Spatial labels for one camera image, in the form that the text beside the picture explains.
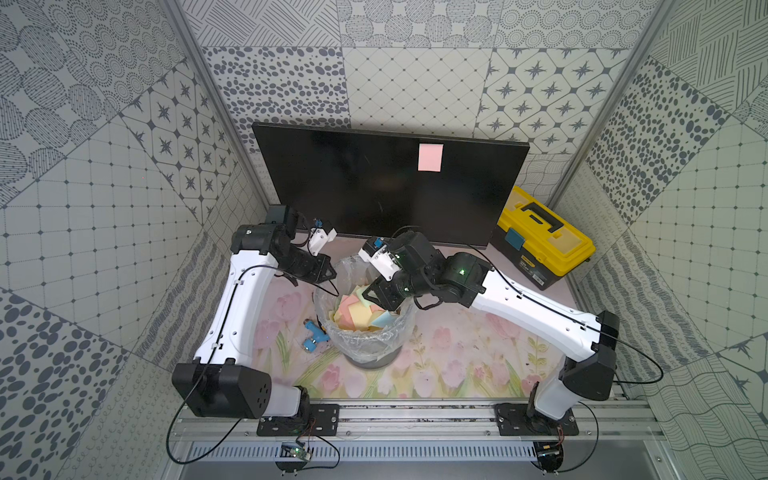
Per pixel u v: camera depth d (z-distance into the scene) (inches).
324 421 28.9
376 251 22.9
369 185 42.0
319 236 26.6
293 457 27.6
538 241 35.5
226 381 15.6
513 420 28.7
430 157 25.5
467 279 18.5
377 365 31.6
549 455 28.6
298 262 23.7
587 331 16.6
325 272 25.3
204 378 16.1
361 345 24.0
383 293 22.3
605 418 30.2
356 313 28.8
